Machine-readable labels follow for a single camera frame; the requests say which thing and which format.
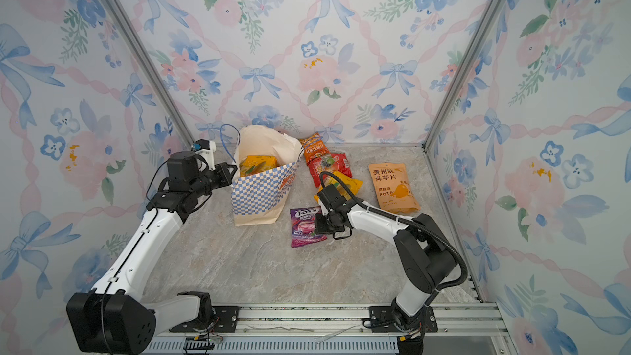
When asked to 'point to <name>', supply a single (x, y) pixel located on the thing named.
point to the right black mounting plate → (383, 320)
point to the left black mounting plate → (223, 320)
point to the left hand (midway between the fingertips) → (238, 165)
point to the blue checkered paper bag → (261, 199)
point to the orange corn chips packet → (314, 145)
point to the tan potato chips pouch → (393, 190)
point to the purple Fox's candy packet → (303, 226)
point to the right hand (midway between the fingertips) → (319, 227)
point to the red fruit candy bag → (330, 162)
